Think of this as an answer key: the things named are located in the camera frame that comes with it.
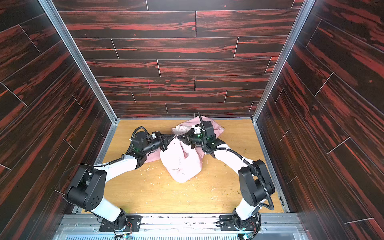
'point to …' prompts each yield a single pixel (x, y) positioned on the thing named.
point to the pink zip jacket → (181, 162)
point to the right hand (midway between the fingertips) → (177, 135)
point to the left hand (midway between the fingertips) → (175, 134)
